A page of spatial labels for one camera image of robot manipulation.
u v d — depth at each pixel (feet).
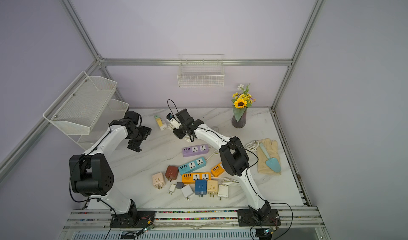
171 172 2.75
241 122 3.45
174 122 2.75
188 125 2.39
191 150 3.13
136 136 2.48
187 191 2.63
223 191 2.62
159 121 3.29
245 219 2.41
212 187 2.56
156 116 3.41
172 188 2.66
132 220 2.20
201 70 3.12
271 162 3.02
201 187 2.56
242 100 2.92
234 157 1.86
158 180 2.62
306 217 2.50
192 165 2.89
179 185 2.70
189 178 2.75
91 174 1.50
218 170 2.83
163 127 3.29
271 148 3.22
